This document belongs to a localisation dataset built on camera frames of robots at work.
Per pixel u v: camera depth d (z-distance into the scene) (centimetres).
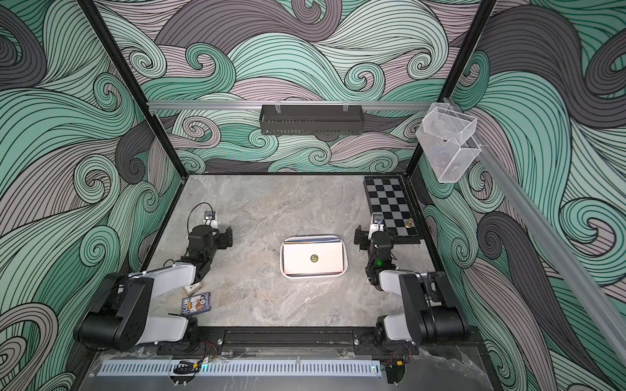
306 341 75
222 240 82
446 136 77
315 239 92
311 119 93
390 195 107
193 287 82
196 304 79
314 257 86
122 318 42
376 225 77
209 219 78
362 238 82
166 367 70
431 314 42
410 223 95
